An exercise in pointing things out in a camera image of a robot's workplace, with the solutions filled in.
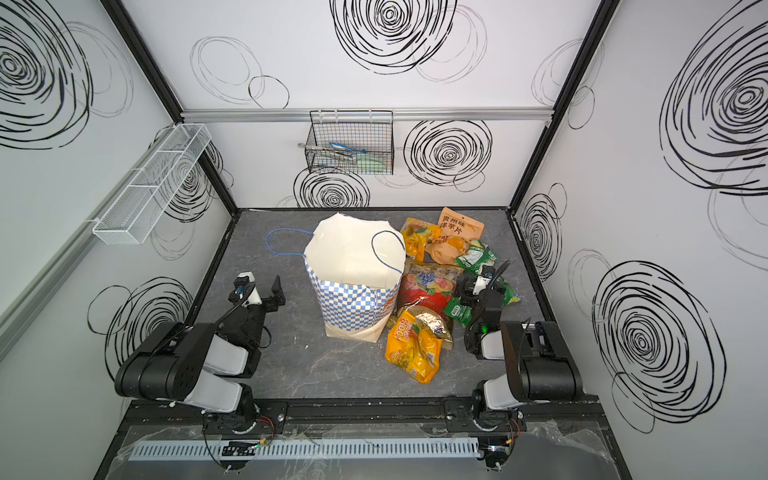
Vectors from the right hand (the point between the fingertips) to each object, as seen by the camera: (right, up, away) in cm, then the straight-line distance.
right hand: (481, 276), depth 90 cm
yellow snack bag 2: (-21, -15, -11) cm, 28 cm away
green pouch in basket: (-34, +34, -3) cm, 48 cm away
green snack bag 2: (-7, -10, -3) cm, 13 cm away
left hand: (-65, 0, -3) cm, 65 cm away
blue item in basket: (-43, +40, 0) cm, 59 cm away
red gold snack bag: (-16, -3, +2) cm, 16 cm away
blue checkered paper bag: (-40, +1, +12) cm, 42 cm away
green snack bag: (+1, +5, +9) cm, 11 cm away
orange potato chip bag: (-5, +12, +18) cm, 23 cm away
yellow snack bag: (-19, +12, +12) cm, 25 cm away
